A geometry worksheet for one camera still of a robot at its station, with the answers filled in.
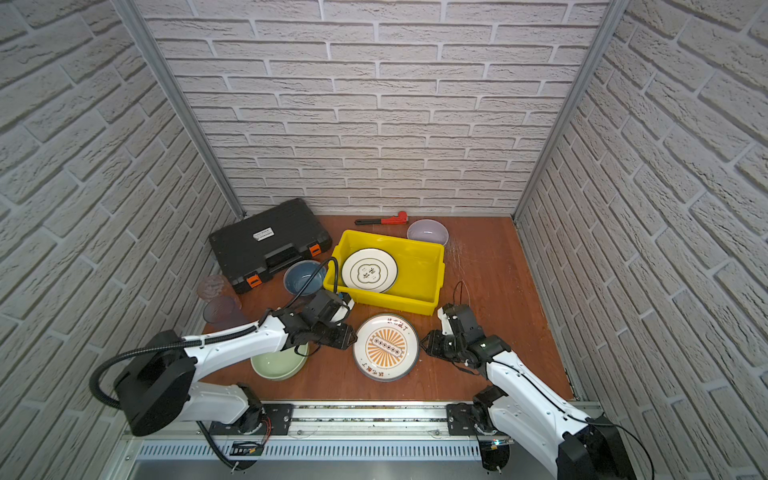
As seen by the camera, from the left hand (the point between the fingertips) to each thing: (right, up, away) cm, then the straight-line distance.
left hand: (356, 335), depth 84 cm
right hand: (+20, -2, -1) cm, 20 cm away
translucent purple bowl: (+24, +31, +26) cm, 47 cm away
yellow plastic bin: (+20, +15, +17) cm, 30 cm away
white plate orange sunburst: (+9, -4, +1) cm, 10 cm away
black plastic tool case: (-38, +24, +17) cm, 48 cm away
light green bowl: (-20, -7, -5) cm, 22 cm away
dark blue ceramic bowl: (-21, +16, +14) cm, 30 cm away
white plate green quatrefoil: (+3, +17, +17) cm, 24 cm away
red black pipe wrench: (+14, +37, +34) cm, 52 cm away
